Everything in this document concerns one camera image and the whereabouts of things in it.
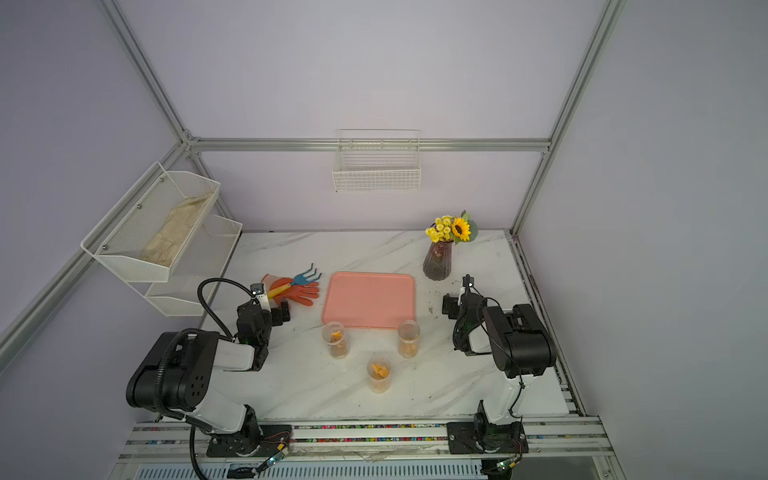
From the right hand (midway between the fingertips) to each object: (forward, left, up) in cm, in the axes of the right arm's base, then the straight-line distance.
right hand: (457, 294), depth 99 cm
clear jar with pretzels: (-15, +40, +4) cm, 43 cm away
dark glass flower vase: (+8, +7, +8) cm, 13 cm away
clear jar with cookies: (-16, +18, +1) cm, 24 cm away
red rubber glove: (+2, +54, -1) cm, 54 cm away
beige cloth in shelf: (+4, +81, +29) cm, 86 cm away
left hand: (-4, +62, +3) cm, 63 cm away
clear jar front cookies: (-28, +26, +4) cm, 38 cm away
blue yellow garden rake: (+9, +55, -2) cm, 56 cm away
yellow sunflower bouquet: (+8, +3, +22) cm, 24 cm away
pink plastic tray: (0, +30, -2) cm, 30 cm away
